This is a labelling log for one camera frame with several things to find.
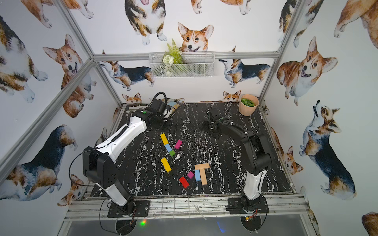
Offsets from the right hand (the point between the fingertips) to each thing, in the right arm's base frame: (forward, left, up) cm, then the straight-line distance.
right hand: (203, 130), depth 94 cm
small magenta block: (-25, +8, -8) cm, 28 cm away
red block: (-29, +12, -8) cm, 32 cm away
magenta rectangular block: (-6, +17, -8) cm, 20 cm away
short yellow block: (-1, +27, -8) cm, 28 cm away
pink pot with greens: (+22, -33, +1) cm, 39 cm away
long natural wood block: (-20, +2, -9) cm, 22 cm away
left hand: (-4, +18, +10) cm, 21 cm away
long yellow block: (-20, +23, -8) cm, 31 cm away
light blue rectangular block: (-26, +4, -8) cm, 27 cm away
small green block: (-12, +20, -7) cm, 25 cm away
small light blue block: (-8, +23, -7) cm, 26 cm away
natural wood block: (-27, +1, -8) cm, 28 cm away
